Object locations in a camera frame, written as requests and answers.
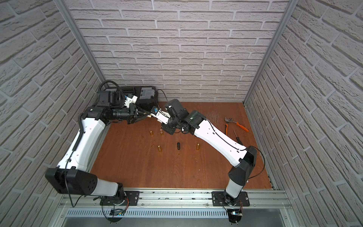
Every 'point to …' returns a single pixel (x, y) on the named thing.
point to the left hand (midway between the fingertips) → (151, 112)
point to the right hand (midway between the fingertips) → (167, 121)
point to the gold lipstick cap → (151, 133)
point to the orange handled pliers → (227, 121)
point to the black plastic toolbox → (147, 96)
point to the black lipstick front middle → (178, 145)
